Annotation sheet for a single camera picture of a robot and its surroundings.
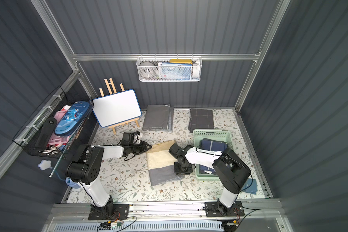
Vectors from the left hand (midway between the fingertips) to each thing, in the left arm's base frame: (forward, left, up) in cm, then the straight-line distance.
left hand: (151, 148), depth 96 cm
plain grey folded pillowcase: (+27, -3, +1) cm, 27 cm away
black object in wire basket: (-8, +42, +33) cm, 54 cm away
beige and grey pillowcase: (-11, -7, 0) cm, 13 cm away
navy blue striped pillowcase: (+1, -41, +2) cm, 41 cm away
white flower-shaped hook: (-21, +43, +23) cm, 53 cm away
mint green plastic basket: (+8, -48, +3) cm, 49 cm away
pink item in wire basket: (-12, +37, +29) cm, 49 cm away
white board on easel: (+21, +24, +17) cm, 36 cm away
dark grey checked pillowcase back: (+25, -36, +1) cm, 44 cm away
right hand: (-16, -20, -1) cm, 26 cm away
